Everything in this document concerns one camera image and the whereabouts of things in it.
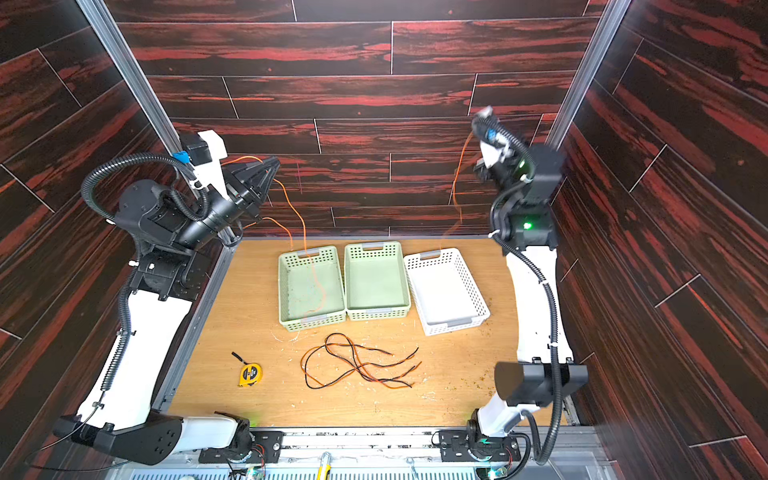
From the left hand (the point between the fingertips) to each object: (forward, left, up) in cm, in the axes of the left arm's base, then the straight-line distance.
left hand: (278, 163), depth 50 cm
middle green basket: (+18, -15, -58) cm, 62 cm away
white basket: (+17, -41, -63) cm, 77 cm away
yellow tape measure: (-15, +20, -57) cm, 63 cm away
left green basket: (+16, +9, -59) cm, 61 cm away
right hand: (+15, -42, 0) cm, 44 cm away
